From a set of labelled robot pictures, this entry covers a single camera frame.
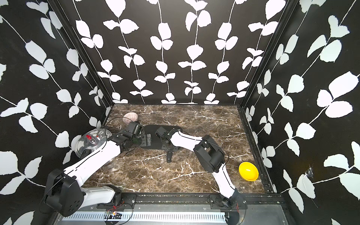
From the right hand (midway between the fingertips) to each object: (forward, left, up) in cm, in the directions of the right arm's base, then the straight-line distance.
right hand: (169, 147), depth 94 cm
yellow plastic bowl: (-16, -49, 0) cm, 52 cm away
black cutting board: (-5, +6, +16) cm, 18 cm away
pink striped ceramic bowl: (+24, +33, +3) cm, 41 cm away
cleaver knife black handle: (-5, 0, 0) cm, 5 cm away
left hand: (0, +13, +12) cm, 18 cm away
